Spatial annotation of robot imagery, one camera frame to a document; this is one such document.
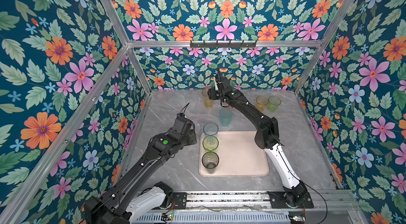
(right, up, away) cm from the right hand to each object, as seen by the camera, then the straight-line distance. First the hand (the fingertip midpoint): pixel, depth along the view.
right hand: (212, 89), depth 99 cm
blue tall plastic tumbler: (-1, -23, -11) cm, 26 cm away
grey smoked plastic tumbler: (-1, -37, -22) cm, 43 cm away
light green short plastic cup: (+42, -9, +9) cm, 44 cm away
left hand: (-8, -23, -24) cm, 34 cm away
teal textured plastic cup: (+8, -16, -6) cm, 19 cm away
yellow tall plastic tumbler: (-3, -8, +11) cm, 14 cm away
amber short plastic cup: (+33, -8, +6) cm, 35 cm away
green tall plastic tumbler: (-1, -31, -12) cm, 33 cm away
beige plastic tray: (+16, -39, -11) cm, 43 cm away
